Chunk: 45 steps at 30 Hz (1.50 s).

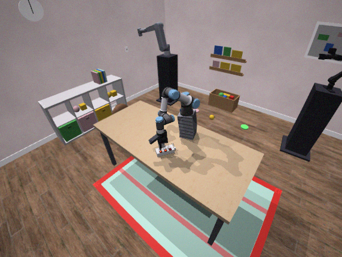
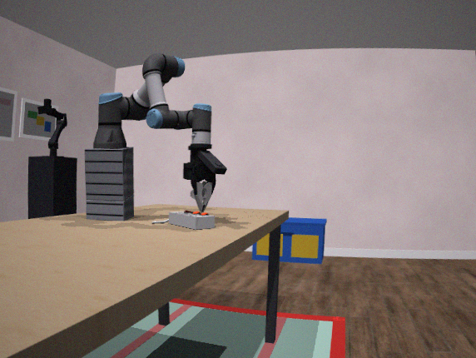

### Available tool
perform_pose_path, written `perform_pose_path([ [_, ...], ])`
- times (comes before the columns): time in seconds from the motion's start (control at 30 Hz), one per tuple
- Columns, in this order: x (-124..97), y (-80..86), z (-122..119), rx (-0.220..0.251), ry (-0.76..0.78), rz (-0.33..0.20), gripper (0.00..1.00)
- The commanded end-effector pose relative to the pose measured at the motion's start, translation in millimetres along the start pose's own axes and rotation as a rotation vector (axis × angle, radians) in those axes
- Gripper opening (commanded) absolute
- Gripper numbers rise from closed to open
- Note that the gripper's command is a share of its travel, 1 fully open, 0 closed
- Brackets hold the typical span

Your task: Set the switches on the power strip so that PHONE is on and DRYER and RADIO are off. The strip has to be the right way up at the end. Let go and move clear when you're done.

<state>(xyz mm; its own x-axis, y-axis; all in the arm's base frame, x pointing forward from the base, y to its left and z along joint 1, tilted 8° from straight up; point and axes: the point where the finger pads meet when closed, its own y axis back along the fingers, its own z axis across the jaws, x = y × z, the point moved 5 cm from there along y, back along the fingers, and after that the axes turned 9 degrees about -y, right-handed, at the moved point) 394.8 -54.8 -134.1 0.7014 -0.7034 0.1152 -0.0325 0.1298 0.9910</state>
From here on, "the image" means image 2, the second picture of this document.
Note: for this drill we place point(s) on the white power strip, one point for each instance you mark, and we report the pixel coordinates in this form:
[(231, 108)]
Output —
[(195, 221)]

